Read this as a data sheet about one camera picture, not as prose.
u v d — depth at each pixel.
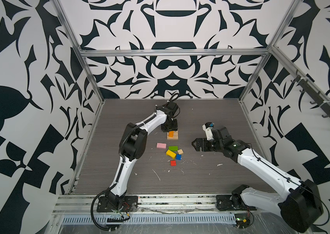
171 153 0.89
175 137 0.99
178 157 0.90
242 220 0.71
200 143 0.72
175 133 0.99
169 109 0.81
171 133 0.99
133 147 0.57
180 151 0.91
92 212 0.69
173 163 0.89
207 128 0.74
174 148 0.93
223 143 0.62
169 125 0.85
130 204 0.74
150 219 0.71
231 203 0.74
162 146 0.94
